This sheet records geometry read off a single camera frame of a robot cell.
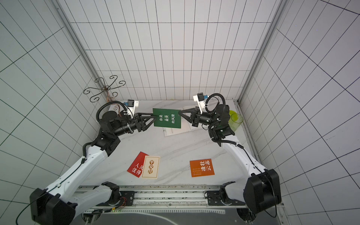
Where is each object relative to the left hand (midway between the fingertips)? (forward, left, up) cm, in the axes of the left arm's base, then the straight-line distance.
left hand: (153, 118), depth 68 cm
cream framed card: (-13, +5, -32) cm, 35 cm away
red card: (-14, +14, -32) cm, 37 cm away
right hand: (+1, -14, +4) cm, 14 cm away
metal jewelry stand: (+24, +33, -2) cm, 41 cm away
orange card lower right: (-13, -26, -32) cm, 44 cm away
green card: (-1, -7, +2) cm, 7 cm away
